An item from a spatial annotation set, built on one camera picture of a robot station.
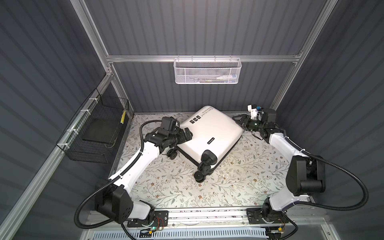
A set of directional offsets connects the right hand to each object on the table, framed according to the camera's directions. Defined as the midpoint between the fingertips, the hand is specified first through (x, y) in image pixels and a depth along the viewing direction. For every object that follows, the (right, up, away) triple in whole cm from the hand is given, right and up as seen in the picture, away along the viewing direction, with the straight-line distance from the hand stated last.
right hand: (235, 121), depth 85 cm
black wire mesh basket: (-73, -8, -14) cm, 75 cm away
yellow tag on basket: (-64, +2, -3) cm, 64 cm away
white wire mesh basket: (-13, +44, +38) cm, 60 cm away
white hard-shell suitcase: (-12, -8, +1) cm, 14 cm away
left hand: (-28, -9, -5) cm, 29 cm away
